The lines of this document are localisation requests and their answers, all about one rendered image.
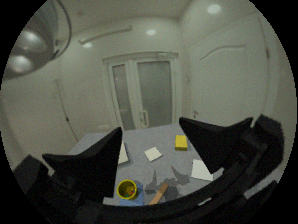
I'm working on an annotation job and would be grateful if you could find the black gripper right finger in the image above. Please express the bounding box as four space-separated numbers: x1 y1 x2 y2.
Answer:
180 116 253 175

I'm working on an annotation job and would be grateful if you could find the brown rectangular block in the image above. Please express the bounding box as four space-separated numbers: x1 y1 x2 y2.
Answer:
148 183 169 205

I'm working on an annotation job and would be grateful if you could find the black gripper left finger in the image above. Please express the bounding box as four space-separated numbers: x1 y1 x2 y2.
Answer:
41 127 122 198

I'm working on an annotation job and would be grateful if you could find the yellow rectangular block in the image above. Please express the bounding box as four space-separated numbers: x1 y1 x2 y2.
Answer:
174 135 188 151

